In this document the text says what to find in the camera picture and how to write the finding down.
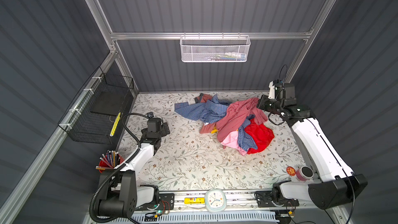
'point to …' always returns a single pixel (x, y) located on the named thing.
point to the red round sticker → (290, 170)
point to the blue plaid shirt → (213, 110)
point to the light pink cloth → (232, 141)
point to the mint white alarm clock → (215, 200)
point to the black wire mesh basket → (94, 116)
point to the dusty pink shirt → (229, 123)
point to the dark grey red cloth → (203, 98)
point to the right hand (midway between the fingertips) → (261, 100)
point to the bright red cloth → (260, 135)
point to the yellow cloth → (214, 131)
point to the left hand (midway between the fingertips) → (156, 127)
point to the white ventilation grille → (205, 216)
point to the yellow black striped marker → (115, 125)
